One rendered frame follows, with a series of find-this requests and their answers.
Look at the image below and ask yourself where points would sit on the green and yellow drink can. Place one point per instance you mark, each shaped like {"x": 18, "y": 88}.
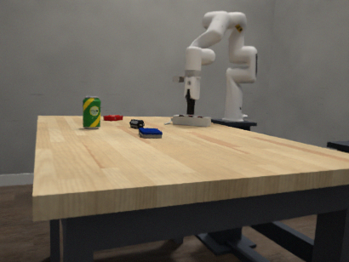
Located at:
{"x": 91, "y": 112}

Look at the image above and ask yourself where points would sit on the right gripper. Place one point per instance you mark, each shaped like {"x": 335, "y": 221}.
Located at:
{"x": 192, "y": 88}

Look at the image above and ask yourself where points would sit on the grey power strip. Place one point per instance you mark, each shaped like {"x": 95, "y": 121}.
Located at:
{"x": 190, "y": 120}

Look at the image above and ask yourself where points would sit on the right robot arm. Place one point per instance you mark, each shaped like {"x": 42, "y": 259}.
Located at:
{"x": 197, "y": 55}

